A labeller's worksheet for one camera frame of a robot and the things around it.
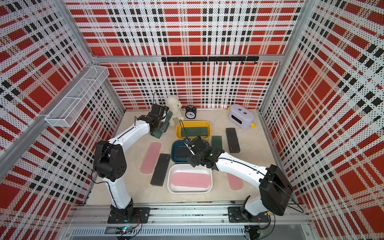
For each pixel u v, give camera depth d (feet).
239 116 3.43
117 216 2.21
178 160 3.13
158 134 3.00
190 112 3.65
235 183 2.79
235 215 2.39
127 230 2.27
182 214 2.46
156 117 2.39
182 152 3.16
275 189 1.36
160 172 2.89
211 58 2.93
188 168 2.47
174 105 3.23
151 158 3.06
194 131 3.56
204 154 2.01
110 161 1.65
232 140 3.42
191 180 2.58
